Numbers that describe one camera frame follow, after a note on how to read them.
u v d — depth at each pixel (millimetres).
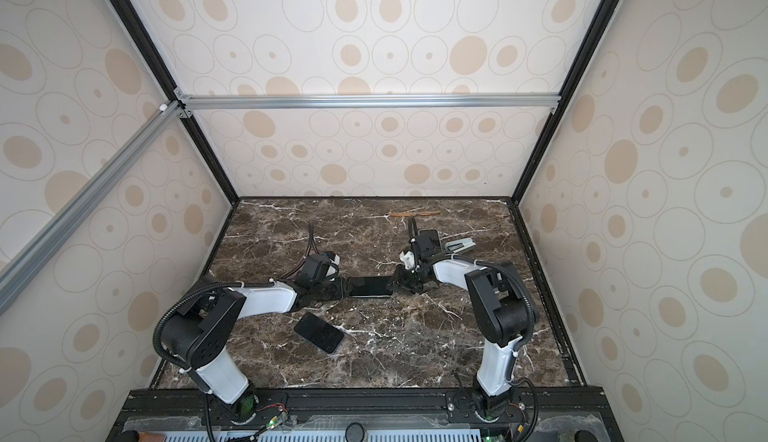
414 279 826
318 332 869
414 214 1164
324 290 810
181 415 730
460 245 1031
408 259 912
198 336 462
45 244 548
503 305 501
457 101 1717
